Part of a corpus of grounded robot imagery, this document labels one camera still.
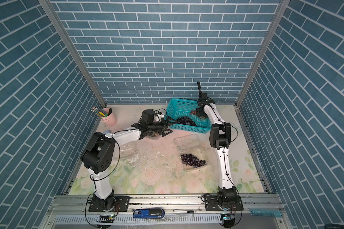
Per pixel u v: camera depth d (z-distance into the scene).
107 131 1.00
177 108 1.16
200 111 0.86
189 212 0.71
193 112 1.12
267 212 0.72
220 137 0.68
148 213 0.68
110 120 1.02
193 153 0.93
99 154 0.50
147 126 0.75
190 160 0.86
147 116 0.74
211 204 0.74
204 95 0.91
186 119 1.05
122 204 0.74
